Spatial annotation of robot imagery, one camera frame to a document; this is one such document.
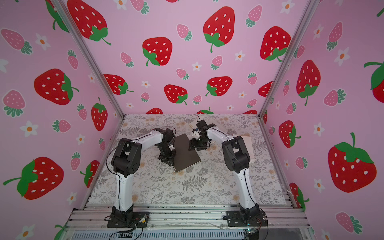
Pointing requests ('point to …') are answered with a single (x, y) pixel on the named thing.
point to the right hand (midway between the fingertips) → (196, 149)
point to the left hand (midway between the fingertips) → (175, 164)
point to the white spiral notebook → (193, 124)
